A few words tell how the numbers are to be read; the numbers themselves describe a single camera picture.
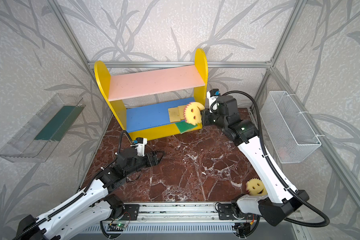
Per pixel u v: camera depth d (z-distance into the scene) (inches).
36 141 24.9
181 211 29.7
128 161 23.2
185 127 42.2
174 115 37.6
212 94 22.4
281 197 14.6
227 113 18.5
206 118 23.1
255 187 31.0
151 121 36.6
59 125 25.2
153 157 26.3
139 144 27.1
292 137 23.9
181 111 38.2
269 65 36.9
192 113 25.6
